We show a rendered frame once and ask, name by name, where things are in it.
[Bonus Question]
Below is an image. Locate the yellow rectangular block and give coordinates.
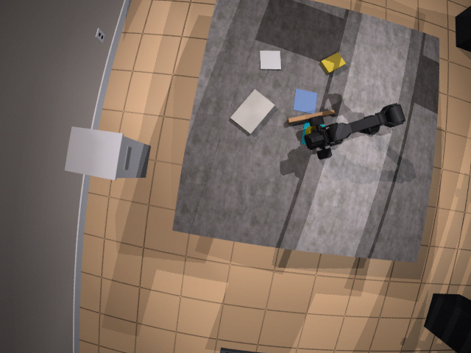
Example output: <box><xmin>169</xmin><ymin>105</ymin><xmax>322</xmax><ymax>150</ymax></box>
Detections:
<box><xmin>319</xmin><ymin>52</ymin><xmax>346</xmax><ymax>74</ymax></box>

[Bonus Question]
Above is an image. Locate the beige rectangular block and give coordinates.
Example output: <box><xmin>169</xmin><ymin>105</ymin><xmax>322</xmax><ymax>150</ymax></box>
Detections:
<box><xmin>230</xmin><ymin>89</ymin><xmax>274</xmax><ymax>135</ymax></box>

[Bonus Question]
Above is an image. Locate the white square pad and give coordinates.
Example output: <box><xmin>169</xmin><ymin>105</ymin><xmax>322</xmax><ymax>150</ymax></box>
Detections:
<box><xmin>260</xmin><ymin>51</ymin><xmax>281</xmax><ymax>70</ymax></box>

